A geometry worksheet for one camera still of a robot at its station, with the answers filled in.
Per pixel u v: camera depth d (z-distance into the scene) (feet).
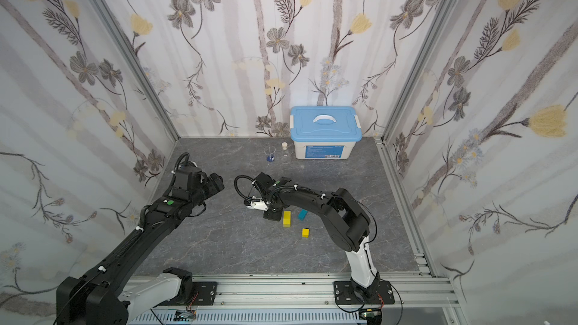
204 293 2.41
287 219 2.89
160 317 2.30
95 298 1.25
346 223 1.64
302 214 2.96
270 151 3.53
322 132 3.32
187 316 2.30
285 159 3.70
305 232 2.82
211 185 2.41
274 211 2.61
